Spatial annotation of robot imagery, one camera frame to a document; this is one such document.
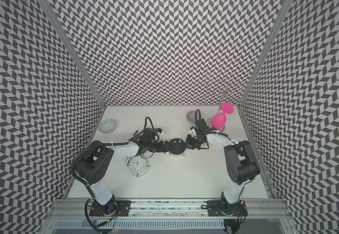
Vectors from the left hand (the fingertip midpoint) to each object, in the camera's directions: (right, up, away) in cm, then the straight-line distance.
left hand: (168, 148), depth 92 cm
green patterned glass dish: (-44, +14, +11) cm, 48 cm away
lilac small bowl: (+16, +20, +14) cm, 29 cm away
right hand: (+11, +1, -3) cm, 11 cm away
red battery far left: (-23, +10, +9) cm, 26 cm away
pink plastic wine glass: (+29, +18, -11) cm, 36 cm away
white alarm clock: (+6, +2, -7) cm, 10 cm away
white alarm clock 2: (-16, -8, -9) cm, 20 cm away
